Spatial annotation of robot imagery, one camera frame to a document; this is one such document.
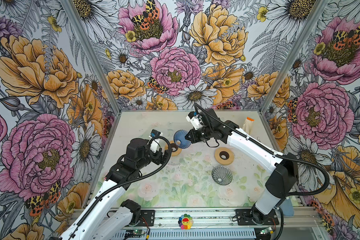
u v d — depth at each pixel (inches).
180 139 31.9
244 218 28.9
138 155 20.8
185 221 28.3
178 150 33.7
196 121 28.3
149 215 29.3
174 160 37.0
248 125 40.9
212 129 23.8
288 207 29.8
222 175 33.5
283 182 17.1
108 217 22.0
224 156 38.0
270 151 18.7
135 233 27.8
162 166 19.6
